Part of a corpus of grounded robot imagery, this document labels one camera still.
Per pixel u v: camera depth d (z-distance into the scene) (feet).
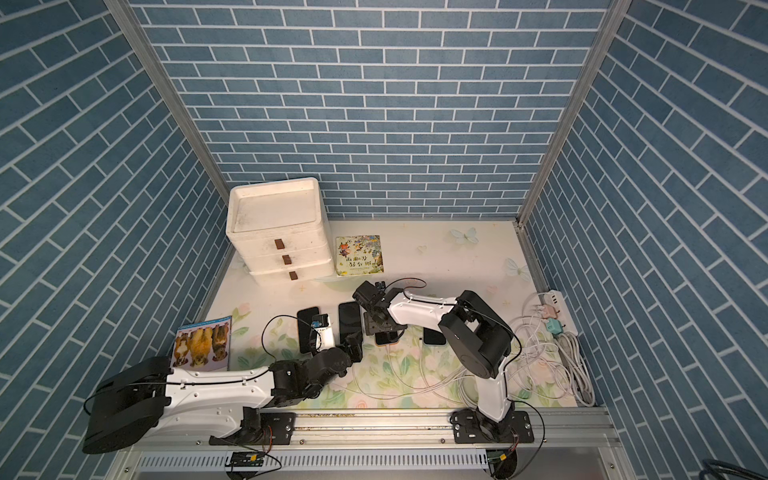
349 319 2.97
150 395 1.54
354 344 2.42
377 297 2.40
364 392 2.60
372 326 2.71
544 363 2.76
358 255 3.57
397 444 2.42
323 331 2.32
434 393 2.61
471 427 2.42
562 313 3.07
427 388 2.63
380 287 2.84
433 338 2.87
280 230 2.82
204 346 2.84
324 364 1.96
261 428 2.15
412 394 2.59
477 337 1.61
